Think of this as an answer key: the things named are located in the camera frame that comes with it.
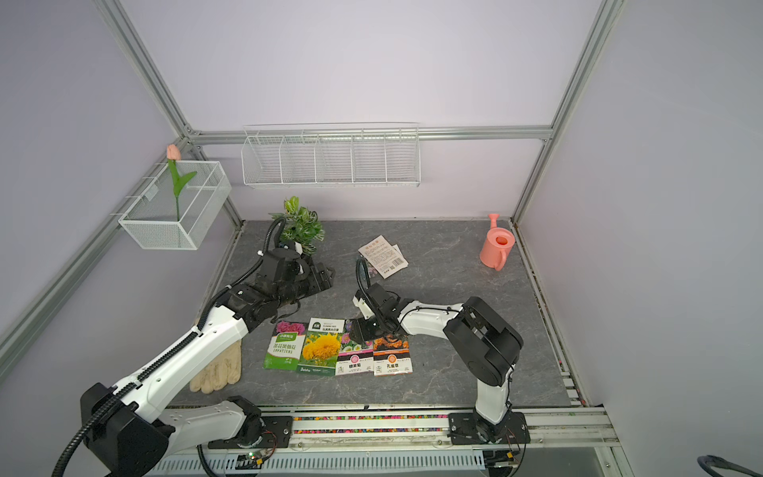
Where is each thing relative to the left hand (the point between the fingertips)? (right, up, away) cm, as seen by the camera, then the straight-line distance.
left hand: (325, 277), depth 78 cm
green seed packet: (-14, -21, +9) cm, 27 cm away
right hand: (+7, -18, +11) cm, 22 cm away
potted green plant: (-9, +14, +7) cm, 18 cm away
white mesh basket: (-42, +18, +3) cm, 46 cm away
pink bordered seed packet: (+7, -24, +9) cm, 26 cm away
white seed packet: (+16, +4, +30) cm, 34 cm away
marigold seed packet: (-4, -22, +11) cm, 25 cm away
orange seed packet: (+18, -23, +8) cm, 30 cm away
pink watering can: (+53, +7, +22) cm, 58 cm away
